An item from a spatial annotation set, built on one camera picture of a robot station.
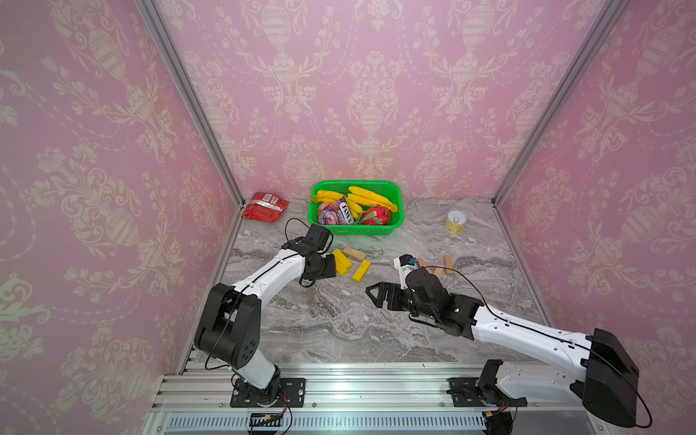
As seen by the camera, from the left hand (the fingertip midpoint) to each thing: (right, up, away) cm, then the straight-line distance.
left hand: (332, 272), depth 90 cm
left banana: (-2, +27, +23) cm, 36 cm away
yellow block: (+2, 0, +9) cm, 9 cm away
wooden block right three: (+38, -1, +7) cm, 38 cm away
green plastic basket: (+22, +31, +24) cm, 45 cm away
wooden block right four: (+42, +2, +10) cm, 44 cm away
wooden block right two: (+33, +2, +11) cm, 35 cm away
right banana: (+13, +27, +23) cm, 38 cm away
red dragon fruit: (+16, +20, +16) cm, 30 cm away
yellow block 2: (+3, +3, +13) cm, 13 cm away
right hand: (+12, -5, -15) cm, 20 cm away
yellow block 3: (+10, -1, +8) cm, 13 cm away
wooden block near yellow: (+8, +5, +13) cm, 16 cm away
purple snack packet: (0, +21, +16) cm, 26 cm away
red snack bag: (-31, +24, +26) cm, 47 cm away
